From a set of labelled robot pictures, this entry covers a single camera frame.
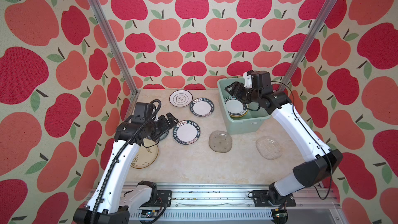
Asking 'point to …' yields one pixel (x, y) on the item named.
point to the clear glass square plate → (220, 141)
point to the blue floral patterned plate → (164, 136)
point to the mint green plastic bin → (256, 120)
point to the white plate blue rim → (180, 98)
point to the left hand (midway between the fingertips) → (175, 125)
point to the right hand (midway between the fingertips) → (232, 89)
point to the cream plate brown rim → (145, 157)
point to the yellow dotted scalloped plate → (238, 116)
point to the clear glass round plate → (268, 148)
